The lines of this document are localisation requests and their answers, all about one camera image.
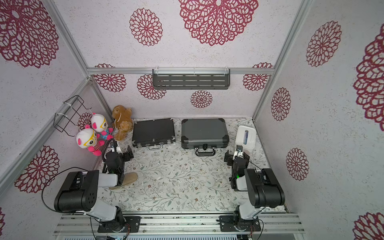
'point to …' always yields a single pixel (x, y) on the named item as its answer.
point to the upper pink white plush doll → (100, 125)
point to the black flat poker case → (153, 133)
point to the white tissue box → (246, 136)
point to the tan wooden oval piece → (129, 177)
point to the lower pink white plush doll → (88, 138)
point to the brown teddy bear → (122, 122)
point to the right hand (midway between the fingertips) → (236, 150)
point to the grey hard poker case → (204, 135)
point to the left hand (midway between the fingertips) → (122, 148)
